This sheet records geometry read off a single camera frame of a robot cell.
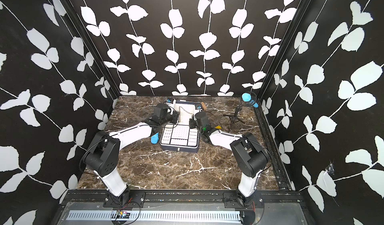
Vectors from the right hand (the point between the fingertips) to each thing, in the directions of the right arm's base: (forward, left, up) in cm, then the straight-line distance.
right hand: (190, 113), depth 92 cm
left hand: (+1, +8, +2) cm, 8 cm away
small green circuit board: (-51, +32, -15) cm, 62 cm away
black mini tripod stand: (+2, -29, -6) cm, 30 cm away
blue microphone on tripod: (+2, -33, +12) cm, 35 cm away
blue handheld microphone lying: (-13, +22, -9) cm, 28 cm away
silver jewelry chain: (-1, +7, +3) cm, 7 cm away
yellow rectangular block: (-1, -19, -15) cm, 24 cm away
